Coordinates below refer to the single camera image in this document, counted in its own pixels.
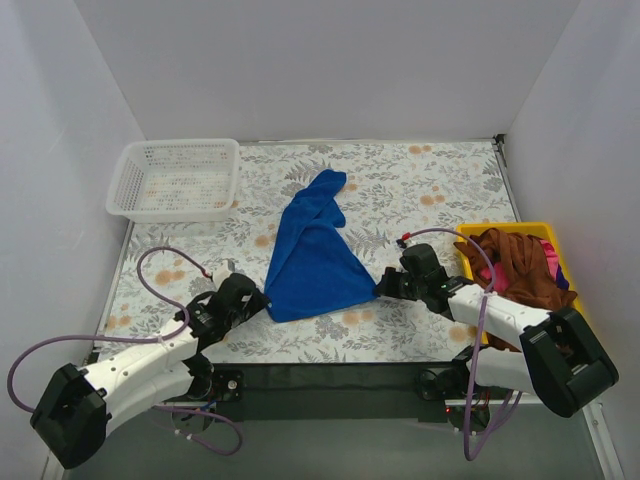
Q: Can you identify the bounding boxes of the blue towel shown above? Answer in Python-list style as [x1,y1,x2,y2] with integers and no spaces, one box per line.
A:
[264,169,375,323]

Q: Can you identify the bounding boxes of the brown towel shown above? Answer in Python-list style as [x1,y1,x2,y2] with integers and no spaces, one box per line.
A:
[453,227,579,354]

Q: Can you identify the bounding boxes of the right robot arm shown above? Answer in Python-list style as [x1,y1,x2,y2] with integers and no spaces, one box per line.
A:
[375,244,619,418]

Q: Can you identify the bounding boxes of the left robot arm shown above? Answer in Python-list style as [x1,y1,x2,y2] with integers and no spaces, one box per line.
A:
[30,273,270,469]

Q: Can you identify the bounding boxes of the pink towel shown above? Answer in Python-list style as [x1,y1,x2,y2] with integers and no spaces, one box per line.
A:
[480,239,560,293]

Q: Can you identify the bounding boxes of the floral table mat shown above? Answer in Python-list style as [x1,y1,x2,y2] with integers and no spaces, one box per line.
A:
[96,142,514,363]

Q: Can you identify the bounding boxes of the purple towel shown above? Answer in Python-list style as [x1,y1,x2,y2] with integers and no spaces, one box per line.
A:
[555,266,570,290]

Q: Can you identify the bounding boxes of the white plastic basket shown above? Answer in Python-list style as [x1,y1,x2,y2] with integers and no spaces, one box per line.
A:
[106,139,240,223]

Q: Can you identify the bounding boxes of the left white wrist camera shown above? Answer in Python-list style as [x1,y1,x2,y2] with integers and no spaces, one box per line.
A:
[212,266,234,286]

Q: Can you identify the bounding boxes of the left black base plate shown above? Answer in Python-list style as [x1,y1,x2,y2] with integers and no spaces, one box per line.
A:
[204,368,245,403]

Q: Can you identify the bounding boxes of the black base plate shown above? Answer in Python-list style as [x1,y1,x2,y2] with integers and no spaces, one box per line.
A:
[415,367,508,402]
[204,368,245,403]

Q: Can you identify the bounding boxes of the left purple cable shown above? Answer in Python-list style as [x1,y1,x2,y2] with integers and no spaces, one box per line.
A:
[8,246,245,456]

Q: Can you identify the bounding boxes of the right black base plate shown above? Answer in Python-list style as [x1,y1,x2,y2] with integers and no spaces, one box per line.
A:
[415,367,508,402]

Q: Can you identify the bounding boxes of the aluminium frame rail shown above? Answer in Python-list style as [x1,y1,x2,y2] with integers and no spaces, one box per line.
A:
[63,364,609,451]

